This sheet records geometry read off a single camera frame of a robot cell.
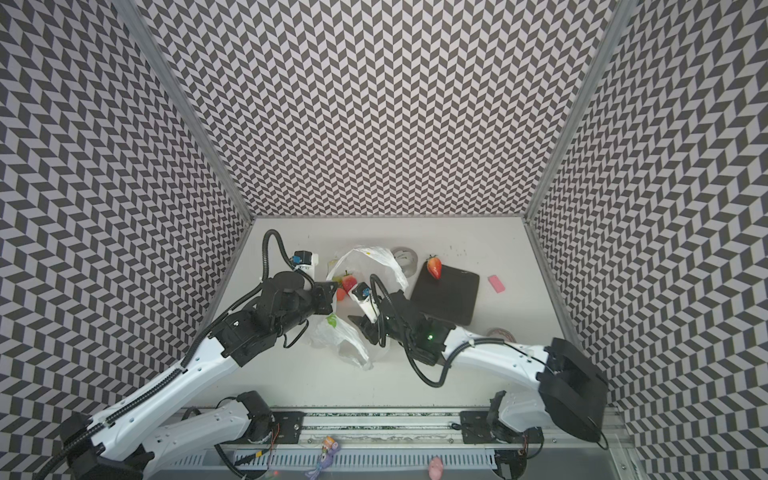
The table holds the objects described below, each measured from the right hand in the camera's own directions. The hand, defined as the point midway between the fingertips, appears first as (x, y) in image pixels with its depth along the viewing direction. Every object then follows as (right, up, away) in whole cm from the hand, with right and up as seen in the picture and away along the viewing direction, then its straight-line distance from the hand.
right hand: (358, 318), depth 75 cm
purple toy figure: (-6, -28, -8) cm, 29 cm away
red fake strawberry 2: (-6, +6, +21) cm, 23 cm away
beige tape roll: (+41, -8, +13) cm, 44 cm away
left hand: (-5, +8, -3) cm, 10 cm away
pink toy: (+19, -31, -9) cm, 38 cm away
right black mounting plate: (+30, -27, -2) cm, 40 cm away
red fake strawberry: (+23, +11, +24) cm, 35 cm away
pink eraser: (+43, +6, +24) cm, 49 cm away
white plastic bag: (-3, 0, -12) cm, 12 cm away
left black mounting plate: (-16, -26, -3) cm, 31 cm away
